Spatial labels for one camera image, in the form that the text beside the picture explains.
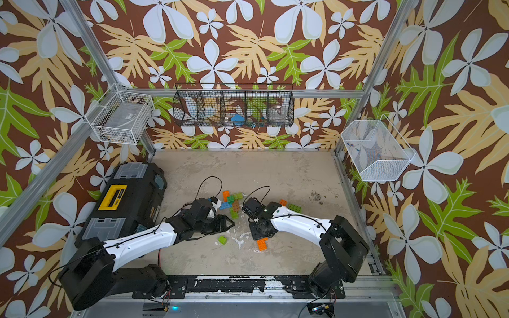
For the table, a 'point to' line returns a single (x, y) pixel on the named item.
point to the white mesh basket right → (377, 150)
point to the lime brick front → (234, 215)
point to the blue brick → (225, 205)
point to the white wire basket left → (121, 117)
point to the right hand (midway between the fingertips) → (256, 233)
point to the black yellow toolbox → (130, 201)
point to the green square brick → (230, 199)
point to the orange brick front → (225, 194)
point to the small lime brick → (223, 240)
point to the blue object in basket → (238, 120)
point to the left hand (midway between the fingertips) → (233, 222)
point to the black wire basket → (230, 105)
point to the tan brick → (236, 206)
